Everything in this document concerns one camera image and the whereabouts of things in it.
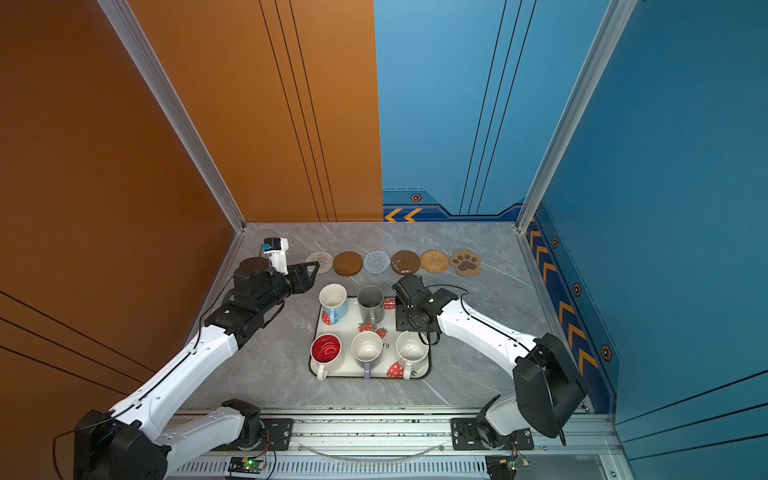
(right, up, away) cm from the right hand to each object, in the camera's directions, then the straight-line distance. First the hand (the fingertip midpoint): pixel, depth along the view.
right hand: (403, 322), depth 84 cm
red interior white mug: (-22, -8, +1) cm, 24 cm away
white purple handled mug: (-11, -8, +2) cm, 13 cm away
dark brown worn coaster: (+2, +16, +24) cm, 29 cm away
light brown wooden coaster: (-20, +16, +24) cm, 35 cm away
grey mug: (-9, +4, +6) cm, 12 cm away
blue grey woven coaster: (-9, +16, +24) cm, 30 cm away
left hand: (-24, +17, -6) cm, 30 cm away
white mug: (+3, -9, +1) cm, 9 cm away
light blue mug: (-21, +6, +7) cm, 23 cm away
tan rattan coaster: (+12, +17, +24) cm, 32 cm away
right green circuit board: (+24, -31, -14) cm, 41 cm away
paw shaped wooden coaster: (+24, +16, +24) cm, 37 cm away
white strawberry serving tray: (-18, -4, +9) cm, 20 cm away
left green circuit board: (-38, -31, -13) cm, 51 cm away
